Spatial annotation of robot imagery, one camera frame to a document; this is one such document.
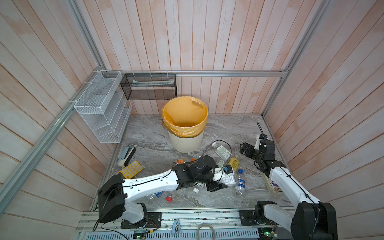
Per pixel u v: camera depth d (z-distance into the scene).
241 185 0.80
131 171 0.89
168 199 0.78
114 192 0.46
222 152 0.95
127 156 0.93
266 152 0.65
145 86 1.04
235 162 0.88
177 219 0.75
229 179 0.66
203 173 0.56
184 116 1.01
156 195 0.77
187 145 0.90
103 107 0.69
